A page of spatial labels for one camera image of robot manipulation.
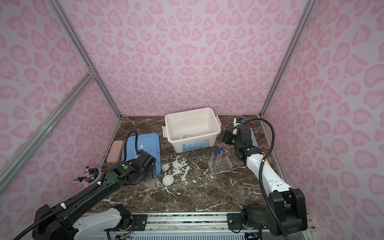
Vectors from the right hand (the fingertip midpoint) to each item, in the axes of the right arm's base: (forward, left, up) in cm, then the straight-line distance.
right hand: (228, 130), depth 84 cm
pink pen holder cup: (-23, +74, -11) cm, 79 cm away
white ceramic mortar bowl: (-22, +34, -19) cm, 45 cm away
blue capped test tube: (-11, +8, -13) cm, 19 cm away
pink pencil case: (-4, +71, -19) cm, 74 cm away
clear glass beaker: (+5, +26, -12) cm, 29 cm away
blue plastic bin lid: (+4, +52, -21) cm, 56 cm away
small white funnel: (-15, +36, -17) cm, 43 cm away
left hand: (-20, +43, -9) cm, 48 cm away
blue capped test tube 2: (-9, +5, -16) cm, 19 cm away
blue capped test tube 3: (+1, +1, -21) cm, 21 cm away
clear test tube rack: (-11, +3, -20) cm, 23 cm away
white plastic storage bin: (+16, +22, -19) cm, 33 cm away
